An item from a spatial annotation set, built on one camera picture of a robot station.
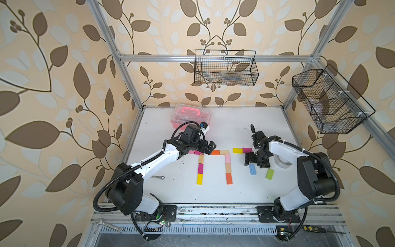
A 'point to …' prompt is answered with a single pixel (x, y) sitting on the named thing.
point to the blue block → (252, 169)
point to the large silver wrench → (99, 221)
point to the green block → (269, 174)
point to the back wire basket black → (232, 67)
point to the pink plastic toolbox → (183, 112)
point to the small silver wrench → (162, 177)
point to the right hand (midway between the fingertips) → (252, 165)
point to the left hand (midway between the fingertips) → (207, 141)
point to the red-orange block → (229, 178)
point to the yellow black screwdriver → (318, 229)
